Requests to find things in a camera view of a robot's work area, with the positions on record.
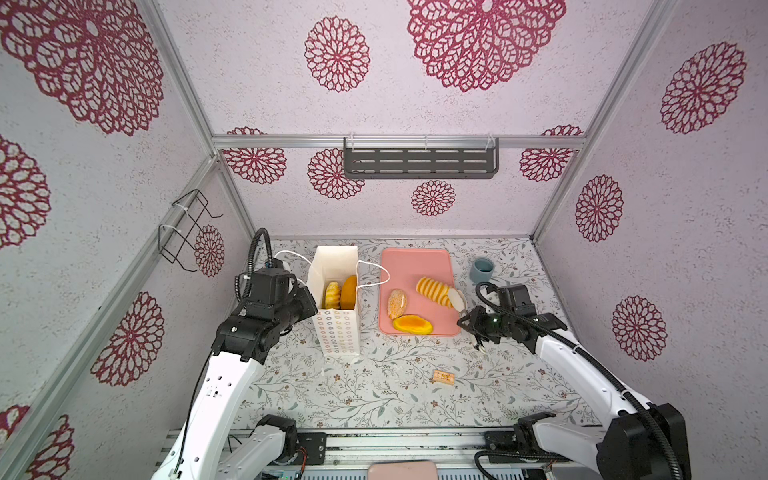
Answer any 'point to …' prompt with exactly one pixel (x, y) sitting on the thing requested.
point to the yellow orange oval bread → (413, 324)
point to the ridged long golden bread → (441, 293)
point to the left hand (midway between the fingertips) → (311, 302)
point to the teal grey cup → (481, 270)
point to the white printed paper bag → (340, 329)
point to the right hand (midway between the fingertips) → (460, 318)
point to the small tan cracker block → (440, 376)
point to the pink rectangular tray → (400, 269)
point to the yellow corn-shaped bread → (333, 295)
